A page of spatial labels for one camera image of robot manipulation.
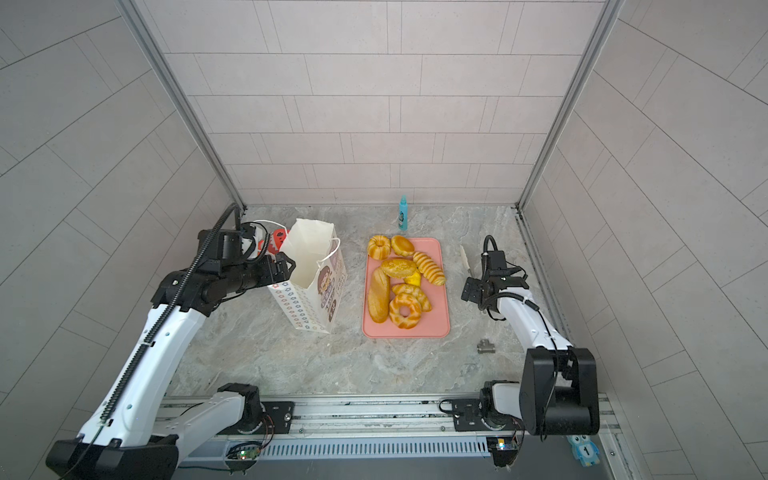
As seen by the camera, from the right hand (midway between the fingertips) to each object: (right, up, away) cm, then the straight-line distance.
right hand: (479, 293), depth 88 cm
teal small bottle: (-23, +25, +16) cm, 37 cm away
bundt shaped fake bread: (-31, +13, +11) cm, 35 cm away
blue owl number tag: (+17, -30, -23) cm, 41 cm away
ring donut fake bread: (-22, -7, -4) cm, 24 cm away
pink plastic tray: (-14, -8, -1) cm, 16 cm away
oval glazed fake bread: (-24, +8, +2) cm, 26 cm away
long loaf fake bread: (-30, +1, +1) cm, 30 cm away
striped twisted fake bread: (-14, +7, +5) cm, 17 cm away
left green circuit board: (-58, -30, -23) cm, 69 cm away
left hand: (-51, +11, -16) cm, 54 cm away
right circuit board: (0, -32, -20) cm, 37 cm away
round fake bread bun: (-23, +14, +11) cm, 29 cm away
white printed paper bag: (-45, +3, -18) cm, 48 cm away
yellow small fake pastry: (-19, +3, +5) cm, 20 cm away
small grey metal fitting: (-1, -13, -8) cm, 15 cm away
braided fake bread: (-17, -2, -1) cm, 17 cm away
